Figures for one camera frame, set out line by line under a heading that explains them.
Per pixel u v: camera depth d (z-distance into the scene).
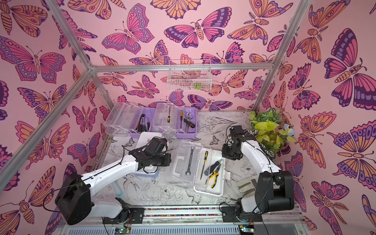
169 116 1.03
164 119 1.03
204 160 0.84
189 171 0.76
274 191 0.42
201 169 0.81
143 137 0.90
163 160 0.74
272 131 0.76
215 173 0.87
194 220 0.73
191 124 1.06
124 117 1.03
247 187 0.81
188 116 1.16
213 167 0.88
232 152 0.72
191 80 1.05
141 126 1.09
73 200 0.41
